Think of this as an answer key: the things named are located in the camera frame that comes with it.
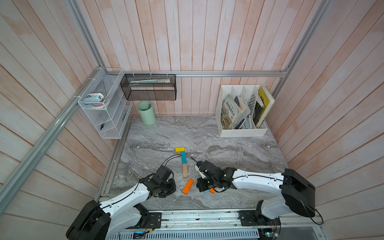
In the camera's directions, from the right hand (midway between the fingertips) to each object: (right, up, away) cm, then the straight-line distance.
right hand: (196, 185), depth 81 cm
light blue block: (+5, +1, -10) cm, 11 cm away
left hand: (-11, -4, +2) cm, 12 cm away
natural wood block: (-6, +6, +9) cm, 13 cm away
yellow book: (+47, +50, +14) cm, 70 cm away
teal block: (-7, +13, +14) cm, 20 cm away
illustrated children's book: (+25, +43, +20) cm, 53 cm away
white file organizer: (+38, +57, +20) cm, 71 cm away
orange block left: (-5, -2, +3) cm, 6 cm away
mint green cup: (-34, +44, +23) cm, 61 cm away
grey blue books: (+35, +37, +20) cm, 55 cm away
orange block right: (+7, +2, -10) cm, 13 cm away
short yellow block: (-10, +17, +20) cm, 28 cm away
